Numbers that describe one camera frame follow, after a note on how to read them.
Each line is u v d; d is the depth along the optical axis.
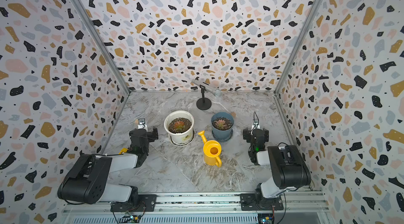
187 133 0.84
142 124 0.78
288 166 0.46
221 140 0.95
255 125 0.81
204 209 0.74
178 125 0.90
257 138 0.72
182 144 0.92
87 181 0.44
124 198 0.61
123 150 0.84
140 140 0.70
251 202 0.73
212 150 0.80
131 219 0.70
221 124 0.93
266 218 0.72
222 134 0.90
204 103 1.13
